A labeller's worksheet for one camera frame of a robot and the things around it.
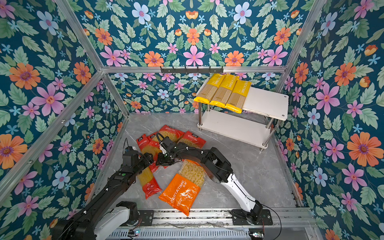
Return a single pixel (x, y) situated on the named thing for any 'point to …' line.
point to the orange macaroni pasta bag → (181, 191)
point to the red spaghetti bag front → (145, 147)
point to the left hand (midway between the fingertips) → (151, 153)
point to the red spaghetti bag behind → (147, 181)
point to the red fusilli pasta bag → (175, 134)
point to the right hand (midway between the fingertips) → (157, 162)
